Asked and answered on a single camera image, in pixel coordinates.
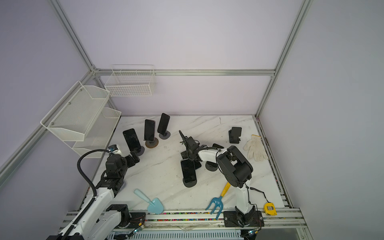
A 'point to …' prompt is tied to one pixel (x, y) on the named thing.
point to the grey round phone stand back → (167, 135)
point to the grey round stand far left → (141, 151)
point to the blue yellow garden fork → (218, 201)
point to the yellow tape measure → (269, 208)
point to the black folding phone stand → (234, 134)
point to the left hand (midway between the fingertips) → (128, 155)
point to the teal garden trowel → (155, 206)
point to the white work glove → (255, 147)
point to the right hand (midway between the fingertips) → (187, 153)
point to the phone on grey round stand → (163, 123)
